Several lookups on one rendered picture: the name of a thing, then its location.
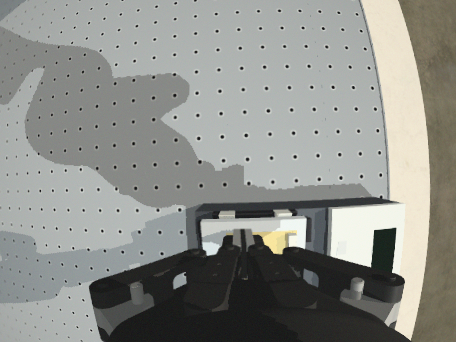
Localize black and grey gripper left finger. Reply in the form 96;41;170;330
89;229;244;342

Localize grey and white cassette dock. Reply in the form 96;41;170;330
195;197;405;275

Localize grey base plate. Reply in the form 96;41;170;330
0;0;390;342

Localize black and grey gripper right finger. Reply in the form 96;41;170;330
242;229;405;329

